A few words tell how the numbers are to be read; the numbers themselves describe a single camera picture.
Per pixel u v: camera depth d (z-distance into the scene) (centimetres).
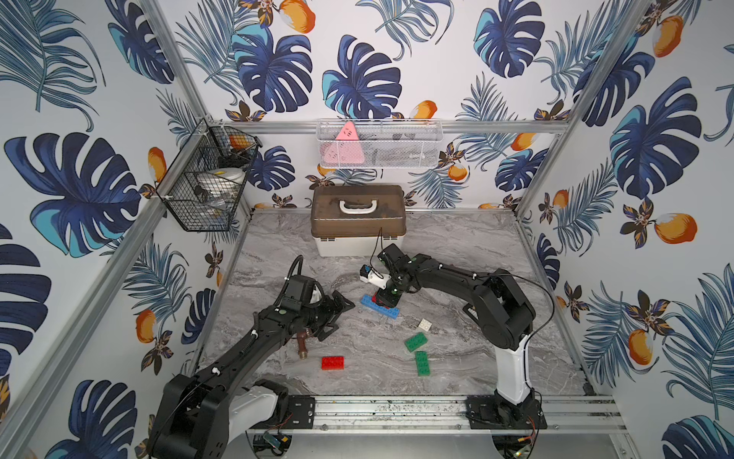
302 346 85
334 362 81
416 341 86
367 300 94
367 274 84
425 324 88
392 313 91
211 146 93
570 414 76
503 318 51
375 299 89
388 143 101
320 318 74
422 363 82
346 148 90
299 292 66
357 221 92
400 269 72
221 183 80
